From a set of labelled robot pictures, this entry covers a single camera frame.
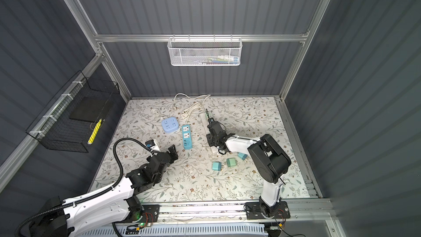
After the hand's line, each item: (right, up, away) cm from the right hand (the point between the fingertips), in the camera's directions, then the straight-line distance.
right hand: (213, 135), depth 96 cm
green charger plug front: (+9, -13, -9) cm, 18 cm away
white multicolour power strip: (-6, +7, +8) cm, 12 cm away
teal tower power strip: (-16, -1, 0) cm, 16 cm away
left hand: (-22, -5, -14) cm, 27 cm away
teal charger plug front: (+2, -15, -9) cm, 18 cm away
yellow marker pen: (-52, +5, -26) cm, 58 cm away
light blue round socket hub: (-28, +6, +6) cm, 29 cm away
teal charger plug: (+16, -10, -7) cm, 20 cm away
